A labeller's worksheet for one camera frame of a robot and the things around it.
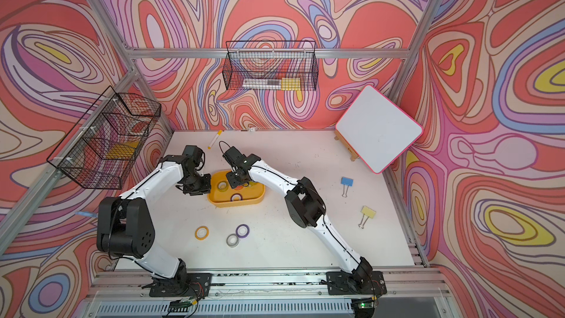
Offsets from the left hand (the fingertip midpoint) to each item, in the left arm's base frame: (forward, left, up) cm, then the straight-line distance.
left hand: (209, 190), depth 89 cm
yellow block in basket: (+1, +23, +24) cm, 33 cm away
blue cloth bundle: (-18, +28, +16) cm, 37 cm away
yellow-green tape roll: (+6, -3, -5) cm, 8 cm away
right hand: (+6, -11, -4) cm, 13 cm away
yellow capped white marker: (+39, +5, -5) cm, 40 cm away
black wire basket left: (+2, +31, +23) cm, 39 cm away
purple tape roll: (+1, -10, -6) cm, 12 cm away
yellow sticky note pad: (-6, -66, -7) cm, 67 cm away
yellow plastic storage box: (+2, -3, -7) cm, 8 cm away
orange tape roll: (-17, +1, -8) cm, 18 cm away
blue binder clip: (+9, -61, -7) cm, 62 cm away
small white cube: (+41, -13, -4) cm, 43 cm away
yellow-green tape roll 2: (-6, -20, +16) cm, 26 cm away
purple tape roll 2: (-15, -16, -7) cm, 23 cm away
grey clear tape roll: (-18, -11, -7) cm, 22 cm away
